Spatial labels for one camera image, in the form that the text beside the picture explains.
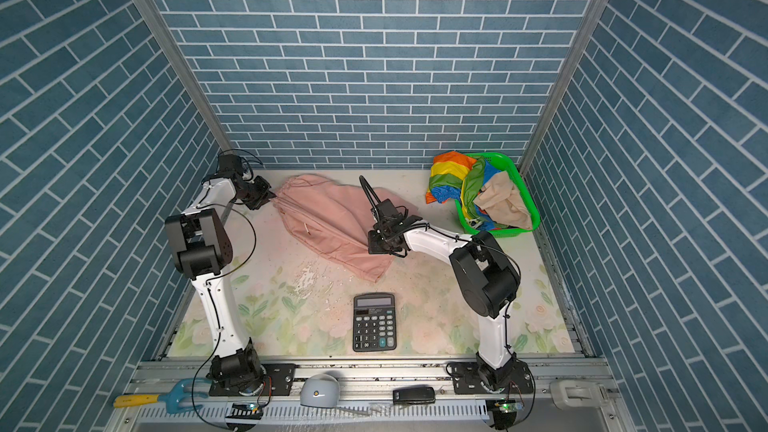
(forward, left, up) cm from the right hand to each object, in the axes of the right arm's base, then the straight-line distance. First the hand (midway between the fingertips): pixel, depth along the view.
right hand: (370, 242), depth 94 cm
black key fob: (-39, -16, -1) cm, 42 cm away
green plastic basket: (+11, -53, +3) cm, 54 cm away
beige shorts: (+19, -43, +3) cm, 47 cm away
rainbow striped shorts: (+27, -28, +5) cm, 39 cm away
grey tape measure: (-41, +5, +4) cm, 41 cm away
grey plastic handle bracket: (-35, -55, -4) cm, 65 cm away
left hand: (+17, +36, +4) cm, 40 cm away
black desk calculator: (-23, -4, -3) cm, 24 cm away
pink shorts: (+9, +15, -1) cm, 18 cm away
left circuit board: (-45, +25, -8) cm, 52 cm away
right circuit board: (-40, -38, -9) cm, 56 cm away
